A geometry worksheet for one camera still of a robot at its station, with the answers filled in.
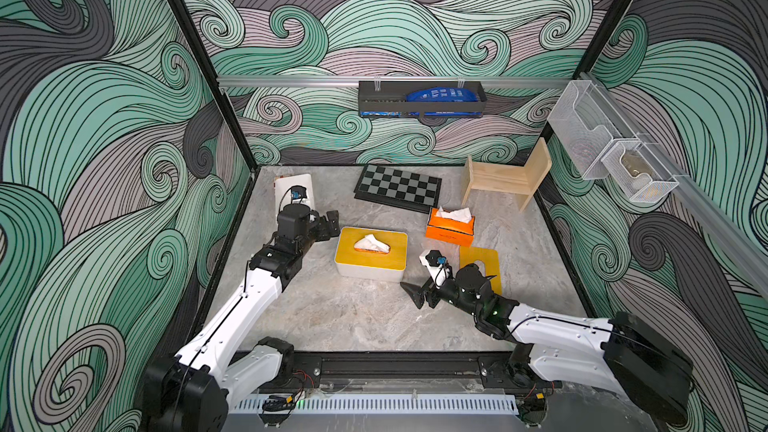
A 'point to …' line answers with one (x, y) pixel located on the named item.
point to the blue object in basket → (442, 95)
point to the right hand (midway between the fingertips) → (415, 270)
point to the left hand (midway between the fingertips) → (322, 211)
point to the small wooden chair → (507, 177)
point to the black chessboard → (398, 188)
